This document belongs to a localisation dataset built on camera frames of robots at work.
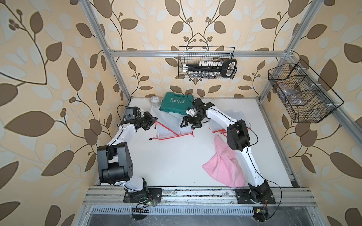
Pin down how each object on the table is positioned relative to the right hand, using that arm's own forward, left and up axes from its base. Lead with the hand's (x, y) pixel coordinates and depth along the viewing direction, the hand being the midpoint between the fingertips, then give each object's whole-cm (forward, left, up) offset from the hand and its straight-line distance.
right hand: (187, 126), depth 99 cm
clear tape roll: (+29, +27, -3) cm, 40 cm away
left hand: (0, +20, +13) cm, 24 cm away
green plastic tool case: (+22, +10, +1) cm, 24 cm away
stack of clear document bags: (0, +13, +3) cm, 13 cm away
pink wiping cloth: (-27, -22, -4) cm, 35 cm away
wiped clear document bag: (+10, -39, -4) cm, 41 cm away
